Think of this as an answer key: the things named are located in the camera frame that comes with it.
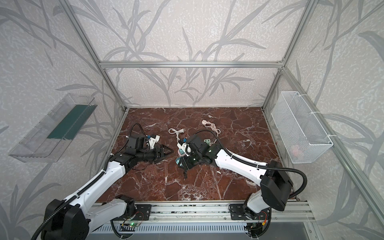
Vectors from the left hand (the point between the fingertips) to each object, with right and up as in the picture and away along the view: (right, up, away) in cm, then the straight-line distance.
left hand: (172, 149), depth 77 cm
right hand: (+5, -5, 0) cm, 7 cm away
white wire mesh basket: (+58, +8, -17) cm, 61 cm away
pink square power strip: (+2, -5, +14) cm, 15 cm away
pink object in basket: (+62, -1, -4) cm, 62 cm away
